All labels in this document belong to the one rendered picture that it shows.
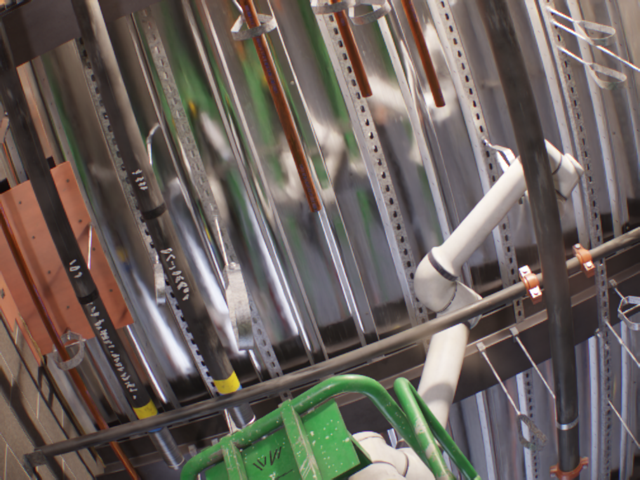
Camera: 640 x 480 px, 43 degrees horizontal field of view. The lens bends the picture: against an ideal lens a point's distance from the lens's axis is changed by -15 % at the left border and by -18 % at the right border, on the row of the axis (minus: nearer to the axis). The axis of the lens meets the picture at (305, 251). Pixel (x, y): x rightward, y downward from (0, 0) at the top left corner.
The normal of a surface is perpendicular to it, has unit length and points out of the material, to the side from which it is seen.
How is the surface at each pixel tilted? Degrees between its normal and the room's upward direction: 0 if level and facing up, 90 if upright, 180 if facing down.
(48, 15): 180
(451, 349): 128
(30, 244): 180
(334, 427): 90
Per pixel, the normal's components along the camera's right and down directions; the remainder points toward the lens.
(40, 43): 0.18, 0.43
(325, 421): -0.54, -0.71
